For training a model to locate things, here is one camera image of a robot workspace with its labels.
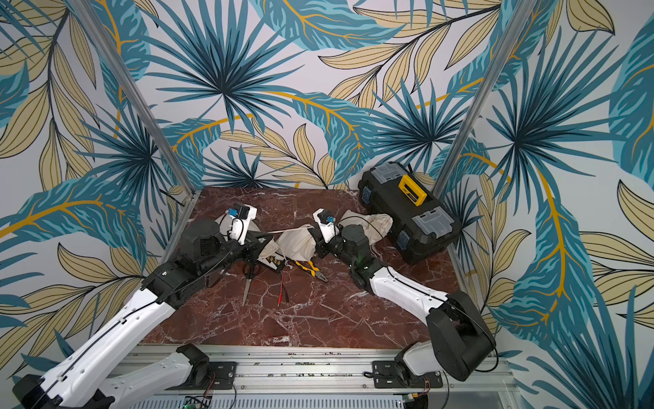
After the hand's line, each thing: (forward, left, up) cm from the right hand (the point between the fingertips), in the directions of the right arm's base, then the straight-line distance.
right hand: (297, 237), depth 77 cm
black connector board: (+4, +10, -20) cm, 23 cm away
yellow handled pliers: (0, -4, -21) cm, 22 cm away
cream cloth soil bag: (+2, +1, -7) cm, 7 cm away
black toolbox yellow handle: (+9, -41, -5) cm, 43 cm away
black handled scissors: (+1, +20, -22) cm, 29 cm away
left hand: (-5, +7, +8) cm, 12 cm away
